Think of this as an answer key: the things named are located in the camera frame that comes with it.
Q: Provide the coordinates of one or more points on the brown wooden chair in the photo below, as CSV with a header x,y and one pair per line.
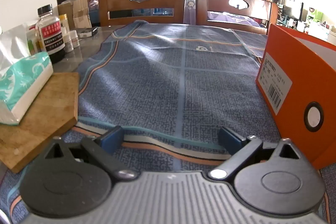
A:
x,y
141,5
218,1

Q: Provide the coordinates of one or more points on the yellow lid jar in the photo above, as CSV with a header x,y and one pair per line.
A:
x,y
63,21

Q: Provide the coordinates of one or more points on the orange cardboard box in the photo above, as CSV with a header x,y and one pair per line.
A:
x,y
296,61

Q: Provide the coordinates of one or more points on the silver foil bag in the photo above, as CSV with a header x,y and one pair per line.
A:
x,y
13,43

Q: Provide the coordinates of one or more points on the small white bottle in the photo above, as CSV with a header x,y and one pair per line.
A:
x,y
74,39
68,44

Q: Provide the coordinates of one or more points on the wooden cutting board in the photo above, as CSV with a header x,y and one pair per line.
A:
x,y
44,119

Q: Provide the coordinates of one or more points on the dark bottle with black cap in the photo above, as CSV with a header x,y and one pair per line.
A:
x,y
51,35

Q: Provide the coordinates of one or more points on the brown cardboard box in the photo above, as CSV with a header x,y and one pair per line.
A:
x,y
65,8
82,12

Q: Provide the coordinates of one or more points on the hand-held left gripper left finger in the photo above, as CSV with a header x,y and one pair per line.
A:
x,y
113,138

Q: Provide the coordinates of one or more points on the green white tissue pack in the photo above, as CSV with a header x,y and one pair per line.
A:
x,y
23,79

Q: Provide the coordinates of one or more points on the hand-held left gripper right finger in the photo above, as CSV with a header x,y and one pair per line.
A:
x,y
231,141

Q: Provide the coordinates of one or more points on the purple blanket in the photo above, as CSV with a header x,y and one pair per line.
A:
x,y
231,18

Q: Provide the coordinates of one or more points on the black flat case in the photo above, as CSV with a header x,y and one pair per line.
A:
x,y
86,33

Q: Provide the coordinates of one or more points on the blue patterned tablecloth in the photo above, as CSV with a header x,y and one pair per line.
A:
x,y
157,77

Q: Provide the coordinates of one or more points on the black monitor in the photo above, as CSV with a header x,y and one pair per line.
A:
x,y
294,10

